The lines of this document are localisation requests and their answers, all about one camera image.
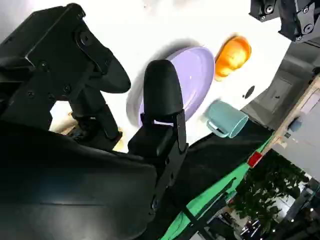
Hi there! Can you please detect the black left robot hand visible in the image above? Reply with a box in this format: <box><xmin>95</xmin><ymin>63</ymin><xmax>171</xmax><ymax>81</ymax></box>
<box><xmin>248</xmin><ymin>0</ymin><xmax>320</xmax><ymax>45</ymax></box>

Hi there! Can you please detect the grey cabinet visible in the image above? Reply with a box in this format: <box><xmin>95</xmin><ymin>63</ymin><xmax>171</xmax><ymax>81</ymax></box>
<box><xmin>241</xmin><ymin>39</ymin><xmax>320</xmax><ymax>131</ymax></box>

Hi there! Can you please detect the green leafy plant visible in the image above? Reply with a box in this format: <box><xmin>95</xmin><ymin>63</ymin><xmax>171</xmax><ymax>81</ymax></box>
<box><xmin>232</xmin><ymin>152</ymin><xmax>311</xmax><ymax>226</ymax></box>

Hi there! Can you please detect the lilac plate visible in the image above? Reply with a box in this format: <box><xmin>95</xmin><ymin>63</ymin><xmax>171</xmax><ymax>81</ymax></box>
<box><xmin>126</xmin><ymin>46</ymin><xmax>216</xmax><ymax>127</ymax></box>

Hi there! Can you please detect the black metal stand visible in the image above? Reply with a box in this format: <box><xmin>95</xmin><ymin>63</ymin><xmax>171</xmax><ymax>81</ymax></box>
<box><xmin>183</xmin><ymin>176</ymin><xmax>238</xmax><ymax>240</ymax></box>

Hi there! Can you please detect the green cloth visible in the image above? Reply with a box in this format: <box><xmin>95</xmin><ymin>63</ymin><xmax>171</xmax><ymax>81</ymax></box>
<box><xmin>159</xmin><ymin>136</ymin><xmax>276</xmax><ymax>240</ymax></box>

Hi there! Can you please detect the black round table grommet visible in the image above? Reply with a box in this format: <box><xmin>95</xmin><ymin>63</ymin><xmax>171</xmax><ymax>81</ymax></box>
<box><xmin>244</xmin><ymin>85</ymin><xmax>256</xmax><ymax>99</ymax></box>

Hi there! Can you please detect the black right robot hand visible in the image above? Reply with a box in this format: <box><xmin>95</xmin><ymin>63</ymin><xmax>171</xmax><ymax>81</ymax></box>
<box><xmin>0</xmin><ymin>2</ymin><xmax>190</xmax><ymax>240</ymax></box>

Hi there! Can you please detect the red box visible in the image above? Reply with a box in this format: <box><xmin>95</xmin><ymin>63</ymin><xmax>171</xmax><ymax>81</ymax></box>
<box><xmin>247</xmin><ymin>151</ymin><xmax>263</xmax><ymax>168</ymax></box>

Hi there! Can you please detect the black cloth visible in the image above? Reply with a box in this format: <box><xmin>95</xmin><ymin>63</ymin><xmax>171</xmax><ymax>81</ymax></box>
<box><xmin>172</xmin><ymin>122</ymin><xmax>274</xmax><ymax>216</ymax></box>

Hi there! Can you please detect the orange and white bread roll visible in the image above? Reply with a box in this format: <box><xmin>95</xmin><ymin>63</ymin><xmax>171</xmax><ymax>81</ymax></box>
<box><xmin>214</xmin><ymin>35</ymin><xmax>252</xmax><ymax>83</ymax></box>

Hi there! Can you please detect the pale green mug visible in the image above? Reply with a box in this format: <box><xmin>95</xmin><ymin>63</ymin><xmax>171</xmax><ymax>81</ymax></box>
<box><xmin>204</xmin><ymin>99</ymin><xmax>249</xmax><ymax>139</ymax></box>

